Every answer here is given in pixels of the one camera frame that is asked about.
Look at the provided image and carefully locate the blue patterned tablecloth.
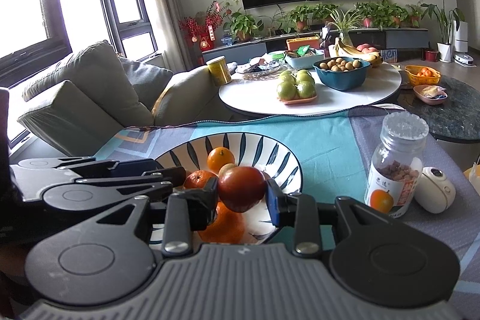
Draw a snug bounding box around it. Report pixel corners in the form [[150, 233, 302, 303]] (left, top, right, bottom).
[[95, 106, 479, 319]]

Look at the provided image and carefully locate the yellow tin can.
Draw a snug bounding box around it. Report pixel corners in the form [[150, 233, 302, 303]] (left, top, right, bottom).
[[207, 56, 231, 87]]

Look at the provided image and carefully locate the white potted tall plant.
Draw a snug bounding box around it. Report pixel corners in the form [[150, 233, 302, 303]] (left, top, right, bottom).
[[421, 0, 465, 62]]

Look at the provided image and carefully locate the orange basket of mandarins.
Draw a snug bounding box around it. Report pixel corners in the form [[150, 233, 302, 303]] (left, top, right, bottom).
[[404, 65, 441, 86]]

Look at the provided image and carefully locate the red festive decoration plant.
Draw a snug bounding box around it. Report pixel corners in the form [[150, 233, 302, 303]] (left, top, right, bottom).
[[178, 0, 224, 52]]

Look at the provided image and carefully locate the large orange mandarin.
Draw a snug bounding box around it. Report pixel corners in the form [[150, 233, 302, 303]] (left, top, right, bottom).
[[199, 202, 246, 244]]

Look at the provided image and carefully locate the brown longan fruit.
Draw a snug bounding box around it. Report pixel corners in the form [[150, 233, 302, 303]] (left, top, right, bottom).
[[217, 163, 237, 178]]

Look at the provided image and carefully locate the red apple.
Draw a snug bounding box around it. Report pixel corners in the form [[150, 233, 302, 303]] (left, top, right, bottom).
[[217, 166, 267, 213]]

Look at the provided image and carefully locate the white robot vacuum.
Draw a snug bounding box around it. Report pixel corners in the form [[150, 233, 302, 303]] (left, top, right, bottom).
[[453, 53, 474, 67]]

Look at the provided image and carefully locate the striped white ceramic bowl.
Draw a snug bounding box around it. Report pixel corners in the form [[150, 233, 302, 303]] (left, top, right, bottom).
[[157, 132, 303, 244]]

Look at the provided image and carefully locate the glass candy dish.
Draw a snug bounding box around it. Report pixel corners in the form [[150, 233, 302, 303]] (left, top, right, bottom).
[[235, 57, 285, 79]]

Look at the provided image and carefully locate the plastic jar with white lid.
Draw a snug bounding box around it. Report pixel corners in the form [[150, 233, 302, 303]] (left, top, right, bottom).
[[364, 111, 429, 218]]

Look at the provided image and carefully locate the plate of green apples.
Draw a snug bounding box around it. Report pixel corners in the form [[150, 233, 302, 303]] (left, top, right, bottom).
[[277, 70, 317, 105]]

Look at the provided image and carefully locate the round white coffee table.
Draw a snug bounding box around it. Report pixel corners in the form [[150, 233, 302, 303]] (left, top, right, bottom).
[[219, 62, 402, 116]]

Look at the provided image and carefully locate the banana bunch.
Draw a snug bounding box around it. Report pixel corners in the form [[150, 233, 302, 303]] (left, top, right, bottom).
[[330, 37, 383, 68]]

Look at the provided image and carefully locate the white oval gadget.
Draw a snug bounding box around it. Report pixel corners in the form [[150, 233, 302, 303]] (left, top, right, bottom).
[[414, 166, 456, 214]]

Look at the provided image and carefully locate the tv cabinet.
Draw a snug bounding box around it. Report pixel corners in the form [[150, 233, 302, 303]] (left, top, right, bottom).
[[202, 28, 430, 64]]

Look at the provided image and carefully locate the blue bowl of longans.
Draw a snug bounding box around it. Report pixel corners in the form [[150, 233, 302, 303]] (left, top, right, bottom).
[[313, 57, 371, 92]]

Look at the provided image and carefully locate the window with dark frame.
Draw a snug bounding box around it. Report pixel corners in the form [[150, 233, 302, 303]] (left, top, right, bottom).
[[1, 0, 119, 143]]

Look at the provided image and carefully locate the dark marble round table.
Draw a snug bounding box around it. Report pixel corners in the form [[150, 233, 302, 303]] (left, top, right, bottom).
[[395, 76, 480, 144]]

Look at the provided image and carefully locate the light blue snack box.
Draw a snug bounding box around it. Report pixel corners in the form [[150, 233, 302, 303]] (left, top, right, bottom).
[[285, 49, 325, 70]]

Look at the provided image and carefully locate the pink snack dish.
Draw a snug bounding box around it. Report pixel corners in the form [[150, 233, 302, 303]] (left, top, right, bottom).
[[413, 85, 448, 106]]

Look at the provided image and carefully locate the grey sofa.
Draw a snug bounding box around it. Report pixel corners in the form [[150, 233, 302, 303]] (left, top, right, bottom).
[[18, 41, 234, 156]]

